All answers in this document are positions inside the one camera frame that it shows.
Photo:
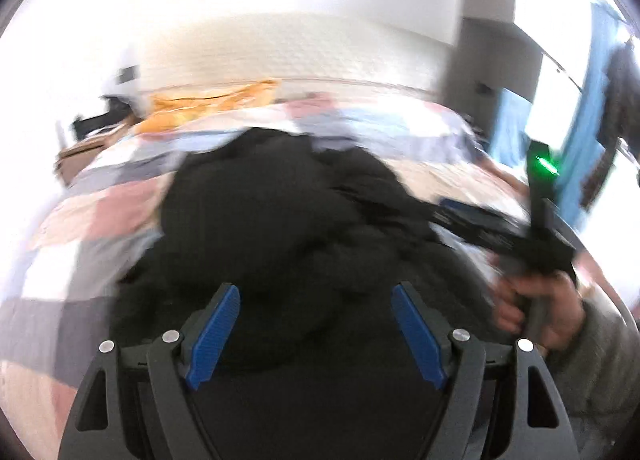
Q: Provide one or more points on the dark patterned hanging cloth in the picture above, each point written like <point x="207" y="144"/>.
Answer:
<point x="622" y="89"/>

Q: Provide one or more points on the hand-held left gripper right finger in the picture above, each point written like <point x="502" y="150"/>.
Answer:
<point x="417" y="335"/>

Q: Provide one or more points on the yellow pillow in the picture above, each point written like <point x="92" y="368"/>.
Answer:
<point x="200" y="104"/>

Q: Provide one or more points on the person's right forearm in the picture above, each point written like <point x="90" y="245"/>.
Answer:
<point x="600" y="365"/>

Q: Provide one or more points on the blue curtain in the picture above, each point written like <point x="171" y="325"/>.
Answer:
<point x="595" y="89"/>

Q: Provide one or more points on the black wall switch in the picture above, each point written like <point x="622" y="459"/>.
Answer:
<point x="485" y="90"/>

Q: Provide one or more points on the white bottle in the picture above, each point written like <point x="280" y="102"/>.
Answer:
<point x="61" y="135"/>

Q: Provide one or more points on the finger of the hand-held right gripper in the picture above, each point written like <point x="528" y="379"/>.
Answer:
<point x="475" y="234"/>
<point x="480" y="212"/>

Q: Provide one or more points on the blue towel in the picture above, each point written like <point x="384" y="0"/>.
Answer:
<point x="510" y="129"/>

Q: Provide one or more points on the wooden nightstand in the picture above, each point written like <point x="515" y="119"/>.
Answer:
<point x="85" y="154"/>

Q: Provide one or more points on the cream quilted headboard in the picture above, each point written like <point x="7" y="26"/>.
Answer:
<point x="300" y="49"/>

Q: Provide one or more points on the checkered pastel bed blanket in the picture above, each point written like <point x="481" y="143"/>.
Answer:
<point x="75" y="240"/>

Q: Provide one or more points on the black bag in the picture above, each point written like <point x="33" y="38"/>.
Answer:
<point x="100" y="122"/>

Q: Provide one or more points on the person's right hand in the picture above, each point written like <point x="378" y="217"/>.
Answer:
<point x="565" y="310"/>

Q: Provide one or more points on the black hanging rod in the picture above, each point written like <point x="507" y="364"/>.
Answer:
<point x="565" y="72"/>

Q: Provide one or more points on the grey wall cabinet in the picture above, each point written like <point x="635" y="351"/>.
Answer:
<point x="480" y="54"/>

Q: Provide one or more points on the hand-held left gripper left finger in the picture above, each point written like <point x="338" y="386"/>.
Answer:
<point x="212" y="335"/>

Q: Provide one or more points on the black puffer jacket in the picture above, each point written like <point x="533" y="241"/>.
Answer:
<point x="300" y="240"/>

